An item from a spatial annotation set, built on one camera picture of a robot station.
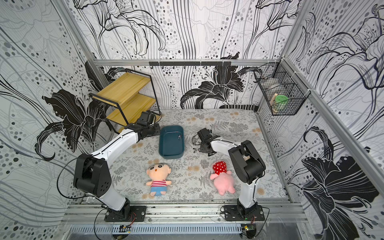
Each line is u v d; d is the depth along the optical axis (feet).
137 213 2.40
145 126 2.21
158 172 2.60
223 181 2.53
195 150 3.14
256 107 3.89
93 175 1.45
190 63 3.10
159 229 2.51
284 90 2.60
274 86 2.60
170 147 3.19
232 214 2.35
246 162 1.62
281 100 2.57
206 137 2.51
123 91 2.75
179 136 3.33
